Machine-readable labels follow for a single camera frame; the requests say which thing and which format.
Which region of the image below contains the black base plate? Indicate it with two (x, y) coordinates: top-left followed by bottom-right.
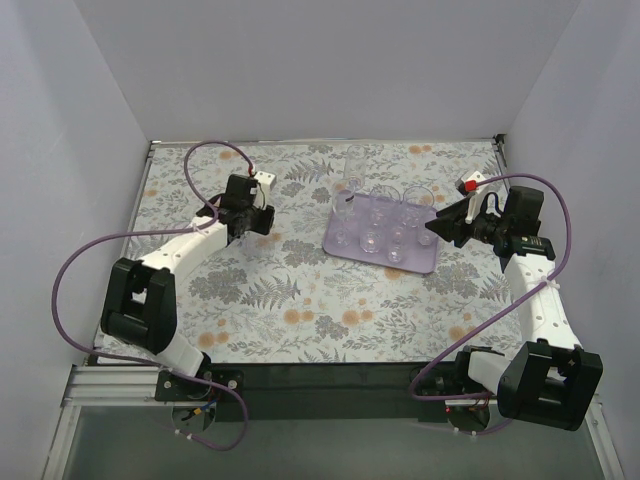
(154, 361), (482, 423)

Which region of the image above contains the aluminium frame rail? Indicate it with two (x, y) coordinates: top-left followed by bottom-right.
(62, 365), (163, 407)

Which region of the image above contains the clear wine glass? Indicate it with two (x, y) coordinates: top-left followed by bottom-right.
(369, 184), (400, 225)

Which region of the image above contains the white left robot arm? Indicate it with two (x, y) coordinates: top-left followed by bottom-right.
(100, 171), (276, 377)

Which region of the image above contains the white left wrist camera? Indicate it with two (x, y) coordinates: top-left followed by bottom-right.
(254, 171), (277, 209)

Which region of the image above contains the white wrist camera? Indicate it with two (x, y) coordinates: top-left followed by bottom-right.
(254, 171), (277, 209)
(456, 170), (490, 225)

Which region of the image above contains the small clear tumbler front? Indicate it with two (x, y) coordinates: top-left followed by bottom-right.
(389, 224), (407, 245)

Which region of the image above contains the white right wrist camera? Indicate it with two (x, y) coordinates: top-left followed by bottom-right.
(456, 170), (490, 225)

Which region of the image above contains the lavender plastic tray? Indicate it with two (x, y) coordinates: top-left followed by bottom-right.
(322, 193), (438, 274)

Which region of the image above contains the small clear shot glass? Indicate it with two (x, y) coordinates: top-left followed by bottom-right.
(387, 243), (406, 264)

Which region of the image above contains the clear faceted tumbler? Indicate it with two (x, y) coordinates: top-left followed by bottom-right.
(359, 220), (386, 254)
(400, 185), (434, 228)

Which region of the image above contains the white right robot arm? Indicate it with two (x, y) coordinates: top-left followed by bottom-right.
(426, 186), (603, 431)

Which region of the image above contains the tall clear highball glass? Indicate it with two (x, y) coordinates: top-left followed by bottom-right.
(343, 144), (368, 220)

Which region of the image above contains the tall clear champagne flute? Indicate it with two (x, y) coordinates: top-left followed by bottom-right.
(332, 180), (355, 247)

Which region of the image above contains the floral patterned table mat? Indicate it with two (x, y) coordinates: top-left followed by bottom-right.
(127, 142), (521, 363)

